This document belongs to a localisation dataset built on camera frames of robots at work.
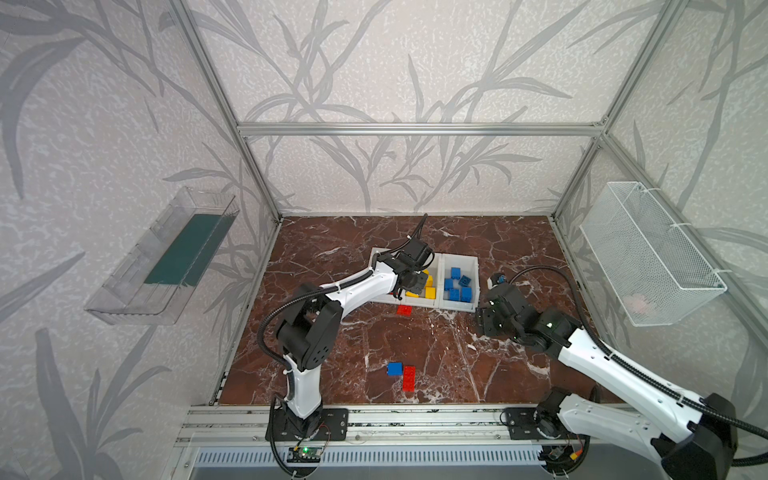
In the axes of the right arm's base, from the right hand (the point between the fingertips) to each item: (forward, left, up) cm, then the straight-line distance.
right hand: (485, 305), depth 80 cm
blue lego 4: (-12, +25, -13) cm, 31 cm away
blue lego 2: (+15, +2, -12) cm, 19 cm away
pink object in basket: (-3, -35, +7) cm, 36 cm away
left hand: (+14, +17, -4) cm, 23 cm away
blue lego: (+19, +4, -13) cm, 23 cm away
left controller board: (-32, +46, -13) cm, 58 cm away
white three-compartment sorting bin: (+15, +5, -14) cm, 22 cm away
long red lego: (-15, +21, -12) cm, 29 cm away
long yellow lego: (+4, +20, -1) cm, 21 cm away
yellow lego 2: (+10, +14, -11) cm, 20 cm away
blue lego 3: (+15, +7, -14) cm, 22 cm away
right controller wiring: (-32, -18, -17) cm, 40 cm away
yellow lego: (+13, +14, -10) cm, 22 cm away
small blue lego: (+9, +6, -11) cm, 16 cm away
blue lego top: (+11, +2, -14) cm, 18 cm away
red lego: (+5, +22, -13) cm, 26 cm away
